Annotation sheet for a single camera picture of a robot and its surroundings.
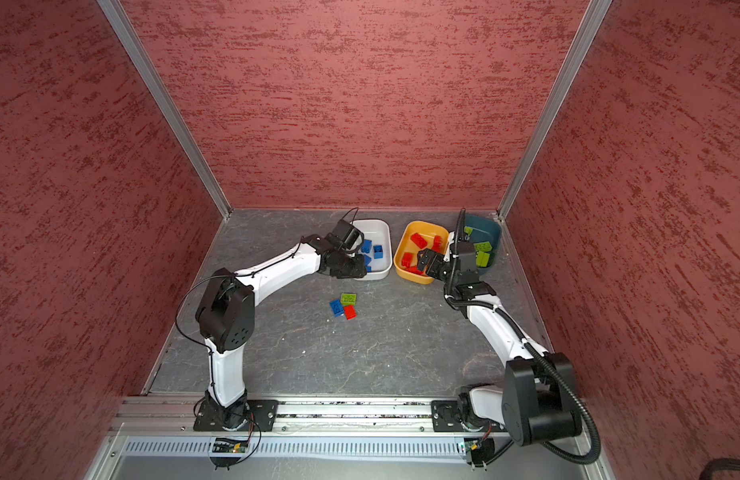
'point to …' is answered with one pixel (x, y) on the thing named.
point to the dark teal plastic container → (486, 234)
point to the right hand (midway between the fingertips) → (425, 262)
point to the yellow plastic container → (427, 230)
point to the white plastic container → (380, 232)
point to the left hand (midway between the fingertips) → (360, 276)
